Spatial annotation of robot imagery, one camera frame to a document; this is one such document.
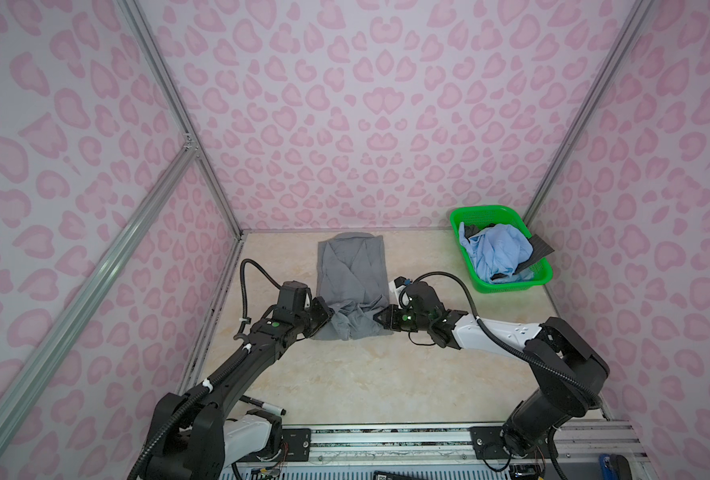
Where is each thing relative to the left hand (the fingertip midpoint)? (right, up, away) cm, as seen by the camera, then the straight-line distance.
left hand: (337, 305), depth 84 cm
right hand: (+10, -3, 0) cm, 11 cm away
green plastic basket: (+65, +9, +15) cm, 68 cm away
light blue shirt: (+49, +15, +11) cm, 53 cm away
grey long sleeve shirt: (+3, +7, +19) cm, 20 cm away
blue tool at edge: (+63, -33, -17) cm, 73 cm away
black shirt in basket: (+67, +16, +17) cm, 71 cm away
